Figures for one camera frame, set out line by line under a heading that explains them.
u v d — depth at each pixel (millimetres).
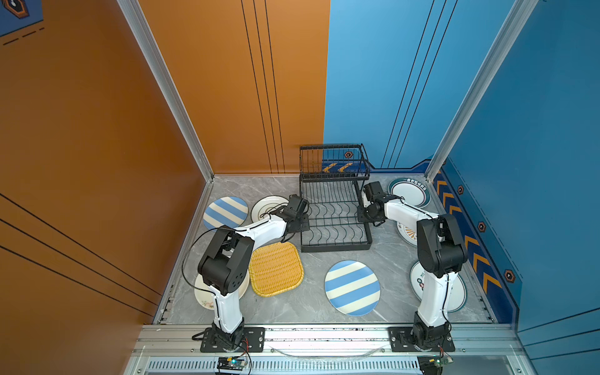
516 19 712
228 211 1058
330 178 866
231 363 706
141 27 723
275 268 892
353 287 836
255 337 733
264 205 1062
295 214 754
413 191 1129
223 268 497
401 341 724
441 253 534
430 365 704
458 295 822
